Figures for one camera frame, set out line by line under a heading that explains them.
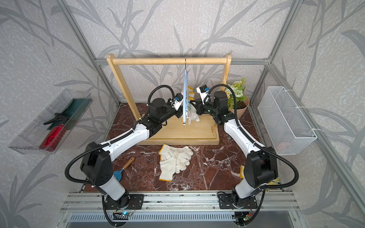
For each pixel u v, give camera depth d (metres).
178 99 0.64
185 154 0.89
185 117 0.55
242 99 0.84
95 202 0.75
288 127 0.61
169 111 0.68
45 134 0.64
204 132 1.01
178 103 0.66
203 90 0.67
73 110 0.72
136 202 0.73
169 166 0.85
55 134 0.60
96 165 0.44
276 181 0.46
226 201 0.73
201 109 0.69
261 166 0.44
